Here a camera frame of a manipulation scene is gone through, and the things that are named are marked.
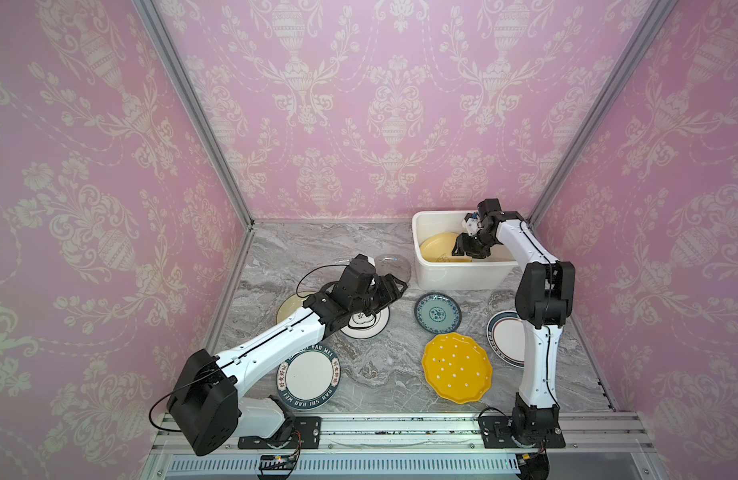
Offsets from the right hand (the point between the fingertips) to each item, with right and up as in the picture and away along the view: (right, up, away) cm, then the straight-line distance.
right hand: (462, 251), depth 102 cm
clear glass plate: (-23, -5, +7) cm, 24 cm away
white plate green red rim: (+10, -26, -11) cm, 30 cm away
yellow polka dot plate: (-7, -32, -18) cm, 38 cm away
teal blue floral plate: (-10, -19, -7) cm, 23 cm away
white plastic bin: (+8, -6, -10) cm, 14 cm away
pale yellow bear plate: (-7, +1, +4) cm, 8 cm away
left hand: (-22, -10, -26) cm, 35 cm away
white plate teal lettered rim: (-48, -35, -20) cm, 63 cm away
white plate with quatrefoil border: (-33, -16, -35) cm, 51 cm away
